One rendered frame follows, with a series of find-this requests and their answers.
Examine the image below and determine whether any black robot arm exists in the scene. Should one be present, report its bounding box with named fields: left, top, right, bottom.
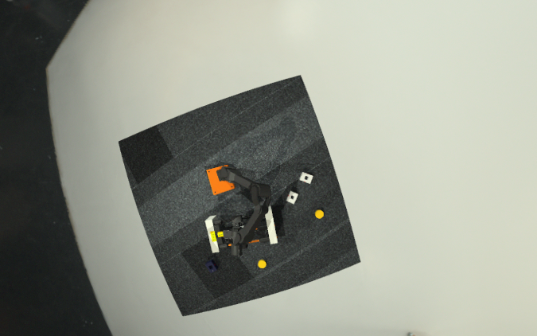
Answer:
left=216, top=166, right=271, bottom=256

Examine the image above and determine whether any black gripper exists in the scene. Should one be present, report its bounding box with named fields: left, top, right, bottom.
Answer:
left=231, top=215, right=248, bottom=248

